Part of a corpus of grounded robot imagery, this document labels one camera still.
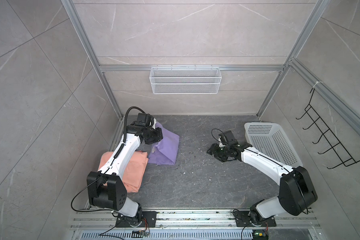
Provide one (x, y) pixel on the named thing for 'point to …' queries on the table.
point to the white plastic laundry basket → (269, 139)
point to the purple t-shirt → (165, 151)
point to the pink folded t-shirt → (134, 171)
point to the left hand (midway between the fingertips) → (162, 133)
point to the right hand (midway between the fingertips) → (209, 152)
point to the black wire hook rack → (346, 159)
